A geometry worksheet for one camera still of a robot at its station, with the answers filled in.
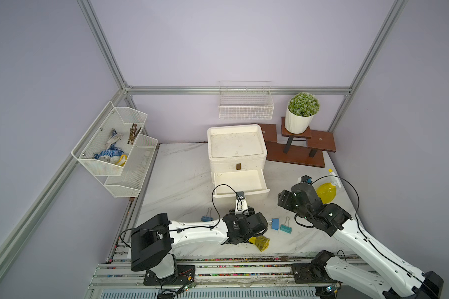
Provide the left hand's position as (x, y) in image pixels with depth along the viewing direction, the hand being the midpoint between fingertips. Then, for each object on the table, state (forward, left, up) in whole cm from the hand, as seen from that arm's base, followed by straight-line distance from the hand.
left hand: (245, 209), depth 81 cm
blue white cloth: (+13, +52, +24) cm, 59 cm away
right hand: (+2, -17, +5) cm, 18 cm away
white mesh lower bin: (+9, +53, +6) cm, 54 cm away
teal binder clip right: (-4, -20, -11) cm, 22 cm away
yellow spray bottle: (+10, -40, -1) cm, 42 cm away
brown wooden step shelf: (+44, -37, -8) cm, 59 cm away
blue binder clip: (-2, -15, -11) cm, 18 cm away
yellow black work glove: (-11, -7, -9) cm, 16 cm away
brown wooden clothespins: (+27, +50, +21) cm, 61 cm away
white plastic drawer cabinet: (+20, +4, +13) cm, 25 cm away
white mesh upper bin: (+16, +57, +24) cm, 64 cm away
